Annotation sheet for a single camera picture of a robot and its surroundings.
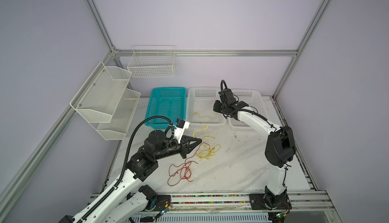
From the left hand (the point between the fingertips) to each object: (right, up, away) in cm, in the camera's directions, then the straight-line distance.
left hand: (199, 142), depth 63 cm
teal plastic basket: (-23, +20, +56) cm, 64 cm away
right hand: (+9, +16, +30) cm, 35 cm away
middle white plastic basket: (+1, +21, +56) cm, 60 cm away
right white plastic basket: (+41, +22, +50) cm, 69 cm away
